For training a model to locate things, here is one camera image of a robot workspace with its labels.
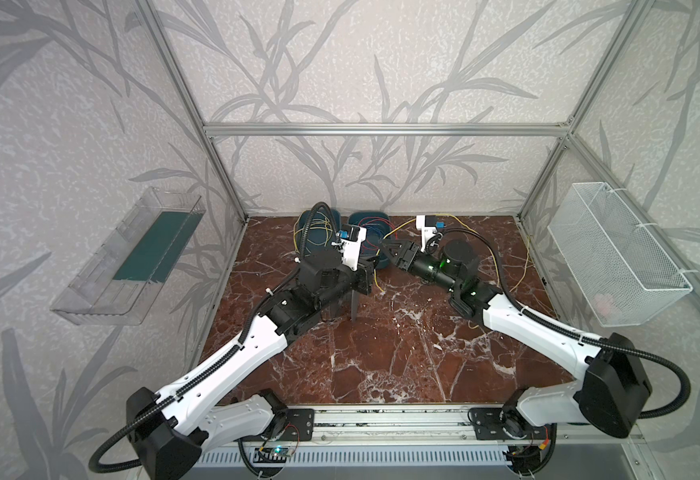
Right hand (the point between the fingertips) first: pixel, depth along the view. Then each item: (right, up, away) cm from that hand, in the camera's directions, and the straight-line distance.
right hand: (381, 237), depth 70 cm
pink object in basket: (+55, -16, +4) cm, 58 cm away
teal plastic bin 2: (-1, +2, +1) cm, 2 cm away
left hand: (0, -3, -2) cm, 4 cm away
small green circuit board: (-25, -52, 0) cm, 58 cm away
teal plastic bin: (-16, +8, +44) cm, 48 cm away
